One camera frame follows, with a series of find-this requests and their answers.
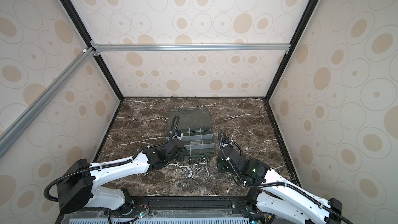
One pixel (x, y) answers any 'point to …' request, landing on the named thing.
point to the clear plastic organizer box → (195, 124)
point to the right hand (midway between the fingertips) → (219, 159)
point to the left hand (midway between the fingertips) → (188, 148)
